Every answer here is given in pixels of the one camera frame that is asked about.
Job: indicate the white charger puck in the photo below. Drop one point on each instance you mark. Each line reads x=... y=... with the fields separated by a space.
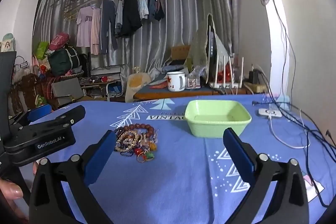
x=270 y=113

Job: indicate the white wifi router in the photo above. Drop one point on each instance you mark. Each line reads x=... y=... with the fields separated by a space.
x=226 y=72

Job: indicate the clear plastic packet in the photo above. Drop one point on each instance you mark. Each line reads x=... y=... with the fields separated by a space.
x=196 y=78

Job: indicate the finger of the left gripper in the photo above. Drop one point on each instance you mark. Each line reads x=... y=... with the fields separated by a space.
x=67 y=119
x=39 y=112

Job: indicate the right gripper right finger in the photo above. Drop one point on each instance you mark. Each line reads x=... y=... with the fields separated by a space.
x=289 y=201

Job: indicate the grey curtain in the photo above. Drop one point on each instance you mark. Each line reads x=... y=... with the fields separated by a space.
x=165 y=24

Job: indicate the dark green duffel bag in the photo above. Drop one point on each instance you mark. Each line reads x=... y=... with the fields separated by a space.
x=63 y=60

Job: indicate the black power adapter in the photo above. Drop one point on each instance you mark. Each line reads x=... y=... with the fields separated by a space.
x=253 y=77

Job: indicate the white enamel star mug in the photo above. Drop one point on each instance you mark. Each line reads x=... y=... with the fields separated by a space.
x=176 y=81

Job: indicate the wooden side desk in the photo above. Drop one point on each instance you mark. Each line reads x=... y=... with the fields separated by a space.
x=147 y=93

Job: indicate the cloth covered monitor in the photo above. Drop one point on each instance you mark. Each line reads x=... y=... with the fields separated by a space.
x=207 y=55

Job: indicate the pink t-shirt on hanger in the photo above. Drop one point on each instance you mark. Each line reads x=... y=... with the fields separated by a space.
x=88 y=29

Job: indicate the person's left hand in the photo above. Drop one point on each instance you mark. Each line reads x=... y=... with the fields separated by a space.
x=11 y=191

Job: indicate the pile of mixed jewelry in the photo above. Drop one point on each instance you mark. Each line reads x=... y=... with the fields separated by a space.
x=138 y=140

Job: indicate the cardboard box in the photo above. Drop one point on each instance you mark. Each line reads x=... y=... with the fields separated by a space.
x=180 y=52

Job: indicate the green plastic tray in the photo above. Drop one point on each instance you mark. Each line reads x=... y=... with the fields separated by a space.
x=210 y=118

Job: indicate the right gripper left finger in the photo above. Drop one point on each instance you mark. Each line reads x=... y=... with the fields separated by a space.
x=48 y=202

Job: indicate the blue printed tablecloth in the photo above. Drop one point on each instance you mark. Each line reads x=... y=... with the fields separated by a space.
x=191 y=180

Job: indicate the beige bag on floor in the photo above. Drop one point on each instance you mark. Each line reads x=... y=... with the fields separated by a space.
x=135 y=82

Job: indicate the blue jeans on hanger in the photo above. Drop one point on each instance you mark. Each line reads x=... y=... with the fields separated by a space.
x=107 y=33

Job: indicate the black jacket on hanger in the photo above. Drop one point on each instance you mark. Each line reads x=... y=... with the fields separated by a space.
x=130 y=18

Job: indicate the grey box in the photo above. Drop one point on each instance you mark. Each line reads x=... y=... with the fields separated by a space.
x=67 y=91

